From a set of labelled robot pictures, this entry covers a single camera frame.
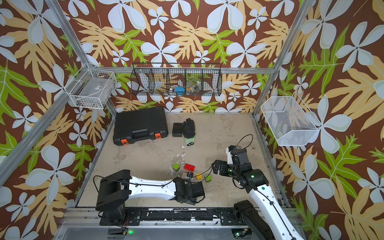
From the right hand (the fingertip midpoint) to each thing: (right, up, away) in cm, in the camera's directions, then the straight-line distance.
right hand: (217, 165), depth 77 cm
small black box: (-24, +18, +29) cm, 41 cm away
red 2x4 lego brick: (-15, -5, +14) cm, 21 cm away
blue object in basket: (-21, +44, +17) cm, 51 cm away
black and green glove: (-16, +18, +31) cm, 39 cm away
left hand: (-13, -18, +3) cm, 23 cm away
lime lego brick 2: (-4, -9, +7) cm, 13 cm away
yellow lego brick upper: (-9, -9, +10) cm, 16 cm away
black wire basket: (-23, +52, +21) cm, 61 cm away
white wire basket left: (-73, +43, +9) cm, 85 cm away
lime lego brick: (-23, -3, +12) cm, 26 cm away
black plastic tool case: (-53, +21, +25) cm, 62 cm away
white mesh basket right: (+40, +24, +4) cm, 47 cm away
